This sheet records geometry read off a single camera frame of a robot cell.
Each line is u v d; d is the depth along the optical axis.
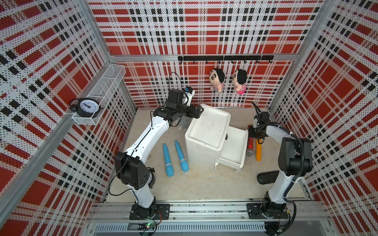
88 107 0.64
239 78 0.94
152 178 0.82
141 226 0.72
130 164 0.44
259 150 0.94
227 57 0.88
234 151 0.87
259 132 0.77
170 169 0.86
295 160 0.51
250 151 0.90
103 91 0.81
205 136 0.76
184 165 0.86
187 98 0.65
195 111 0.70
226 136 0.78
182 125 0.75
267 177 0.82
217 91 0.99
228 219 0.72
